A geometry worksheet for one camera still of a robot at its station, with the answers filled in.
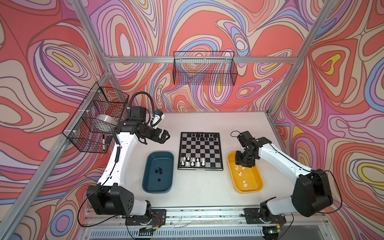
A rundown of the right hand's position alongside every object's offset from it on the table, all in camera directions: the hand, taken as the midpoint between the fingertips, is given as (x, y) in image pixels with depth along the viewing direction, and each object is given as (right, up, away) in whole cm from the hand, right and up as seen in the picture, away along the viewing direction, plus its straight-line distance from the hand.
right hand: (240, 166), depth 83 cm
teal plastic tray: (-47, -6, +5) cm, 48 cm away
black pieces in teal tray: (-46, -5, +5) cm, 47 cm away
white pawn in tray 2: (+3, -10, -1) cm, 10 cm away
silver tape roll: (-70, +27, -10) cm, 76 cm away
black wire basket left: (-75, +23, -12) cm, 80 cm away
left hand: (-43, +20, -6) cm, 48 cm away
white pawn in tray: (+1, -5, +3) cm, 6 cm away
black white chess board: (-22, +7, +12) cm, 26 cm away
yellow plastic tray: (+4, -8, +1) cm, 9 cm away
